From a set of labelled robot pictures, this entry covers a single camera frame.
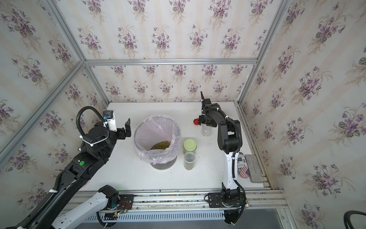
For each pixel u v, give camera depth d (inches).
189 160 34.0
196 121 42.6
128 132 24.2
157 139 33.0
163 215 27.6
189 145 33.2
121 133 23.1
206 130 37.6
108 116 20.9
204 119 36.4
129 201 28.8
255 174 31.5
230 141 23.1
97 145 18.0
